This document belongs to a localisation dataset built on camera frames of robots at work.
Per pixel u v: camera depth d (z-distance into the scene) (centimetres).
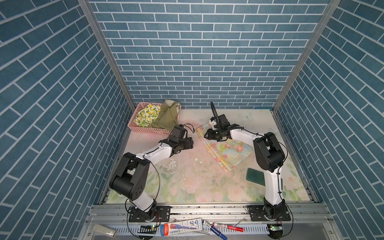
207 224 69
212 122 94
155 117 112
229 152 96
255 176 84
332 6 71
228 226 69
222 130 78
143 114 112
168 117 105
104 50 85
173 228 69
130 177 45
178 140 72
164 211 74
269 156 55
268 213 66
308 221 75
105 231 67
